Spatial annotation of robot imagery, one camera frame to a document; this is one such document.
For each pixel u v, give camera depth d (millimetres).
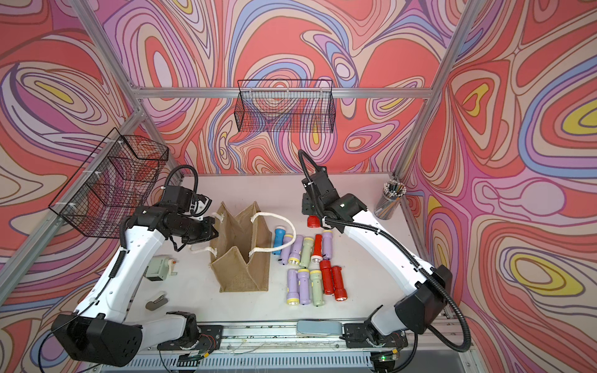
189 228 638
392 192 898
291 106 959
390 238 448
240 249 689
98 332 368
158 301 787
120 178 807
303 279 826
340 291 804
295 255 884
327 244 913
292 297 788
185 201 607
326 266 863
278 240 944
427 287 398
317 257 882
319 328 727
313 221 723
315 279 822
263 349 722
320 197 539
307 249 904
